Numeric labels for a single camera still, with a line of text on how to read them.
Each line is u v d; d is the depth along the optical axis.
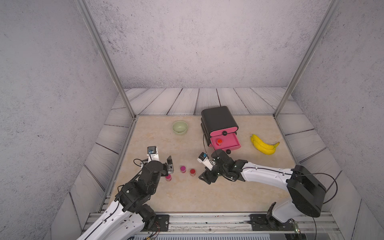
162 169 0.53
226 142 0.94
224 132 0.91
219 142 0.94
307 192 0.43
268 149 0.97
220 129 0.91
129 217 0.61
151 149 0.60
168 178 0.85
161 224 0.73
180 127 1.11
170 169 0.66
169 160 0.66
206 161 0.74
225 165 0.65
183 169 0.89
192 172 0.88
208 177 0.73
